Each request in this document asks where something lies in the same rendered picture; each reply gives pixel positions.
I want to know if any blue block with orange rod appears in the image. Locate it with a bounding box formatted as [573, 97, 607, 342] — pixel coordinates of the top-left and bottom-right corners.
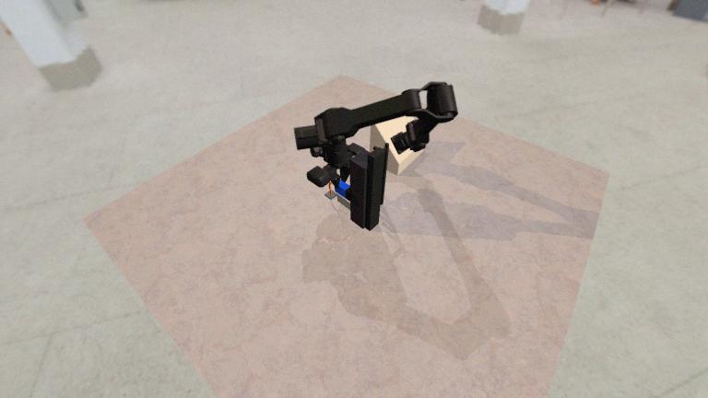
[328, 180, 350, 201]

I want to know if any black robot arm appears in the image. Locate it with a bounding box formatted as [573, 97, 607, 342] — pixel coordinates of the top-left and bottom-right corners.
[293, 82, 458, 162]

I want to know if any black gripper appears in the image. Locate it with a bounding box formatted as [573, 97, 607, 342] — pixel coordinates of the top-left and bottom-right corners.
[307, 143, 365, 189]

